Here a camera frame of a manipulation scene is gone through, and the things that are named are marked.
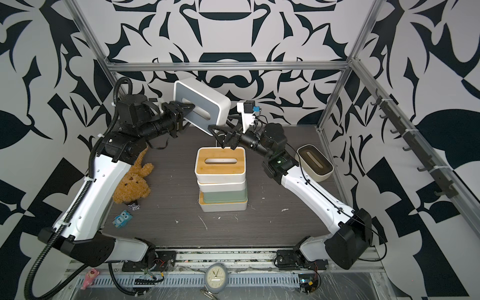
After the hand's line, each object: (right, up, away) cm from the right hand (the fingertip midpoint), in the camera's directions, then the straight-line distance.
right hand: (216, 121), depth 59 cm
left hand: (-8, +6, +3) cm, 10 cm away
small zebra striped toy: (-40, -34, +25) cm, 58 cm away
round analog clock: (-1, -54, +8) cm, 55 cm away
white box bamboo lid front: (+3, -33, +21) cm, 40 cm away
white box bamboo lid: (-1, -14, +8) cm, 16 cm away
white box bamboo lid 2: (+1, -22, +9) cm, 24 cm away
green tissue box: (+1, -29, +20) cm, 35 cm away
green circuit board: (+33, -59, +12) cm, 69 cm away
